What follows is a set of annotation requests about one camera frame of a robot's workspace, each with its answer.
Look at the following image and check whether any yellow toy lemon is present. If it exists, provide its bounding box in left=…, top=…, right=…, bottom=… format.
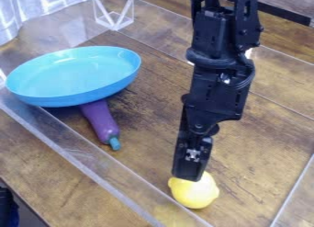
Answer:
left=168, top=172, right=219, bottom=209

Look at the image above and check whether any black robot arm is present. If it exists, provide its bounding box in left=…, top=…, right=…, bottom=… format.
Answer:
left=172, top=0, right=263, bottom=182

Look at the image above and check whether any dark object at bottom left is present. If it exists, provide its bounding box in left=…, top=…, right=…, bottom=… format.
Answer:
left=0, top=187, right=20, bottom=227

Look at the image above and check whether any purple toy eggplant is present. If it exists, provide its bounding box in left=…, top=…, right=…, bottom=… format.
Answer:
left=80, top=99, right=122, bottom=151

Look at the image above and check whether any black bar at table edge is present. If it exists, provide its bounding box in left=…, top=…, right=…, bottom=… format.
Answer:
left=258, top=2, right=311, bottom=27

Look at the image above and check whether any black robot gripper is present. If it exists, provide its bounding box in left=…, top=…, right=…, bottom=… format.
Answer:
left=172, top=63, right=255, bottom=182

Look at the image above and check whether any clear acrylic stand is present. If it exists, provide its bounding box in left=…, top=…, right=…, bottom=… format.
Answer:
left=92, top=0, right=134, bottom=31

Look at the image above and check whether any blue round plastic tray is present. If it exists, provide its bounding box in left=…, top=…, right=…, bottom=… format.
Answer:
left=5, top=46, right=142, bottom=108

